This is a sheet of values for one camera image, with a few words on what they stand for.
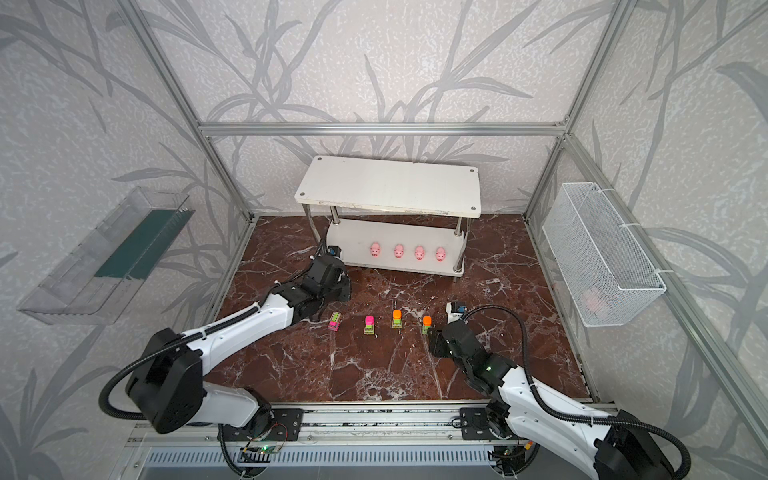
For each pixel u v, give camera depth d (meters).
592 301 0.74
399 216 1.22
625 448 0.42
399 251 1.00
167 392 0.41
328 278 0.66
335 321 0.89
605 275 0.62
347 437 0.73
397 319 0.89
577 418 0.45
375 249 1.00
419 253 0.99
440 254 0.99
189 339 0.44
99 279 0.64
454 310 0.74
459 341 0.61
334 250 0.77
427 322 0.89
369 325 0.89
